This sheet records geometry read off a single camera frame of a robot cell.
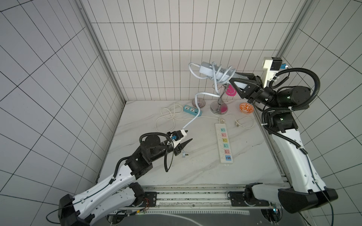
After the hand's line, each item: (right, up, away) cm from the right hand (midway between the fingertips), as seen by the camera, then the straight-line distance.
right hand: (231, 78), depth 47 cm
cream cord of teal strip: (-30, -20, +59) cm, 69 cm away
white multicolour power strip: (+10, -35, +42) cm, 56 cm away
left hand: (-15, -24, +19) cm, 34 cm away
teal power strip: (-9, -11, +63) cm, 64 cm away
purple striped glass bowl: (-1, -3, +67) cm, 67 cm away
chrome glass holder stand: (+14, -8, +66) cm, 68 cm away
